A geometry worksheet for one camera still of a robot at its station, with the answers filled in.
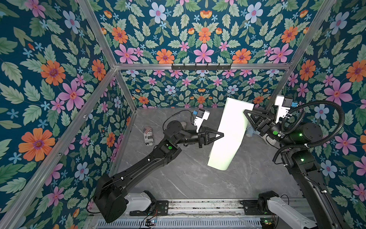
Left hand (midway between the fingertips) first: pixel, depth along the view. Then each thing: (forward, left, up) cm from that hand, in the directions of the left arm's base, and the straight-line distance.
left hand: (222, 138), depth 54 cm
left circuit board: (-21, +36, -42) cm, 59 cm away
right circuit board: (-26, -25, -43) cm, 56 cm away
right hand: (+5, -9, +10) cm, 14 cm away
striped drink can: (+28, +41, -36) cm, 61 cm away
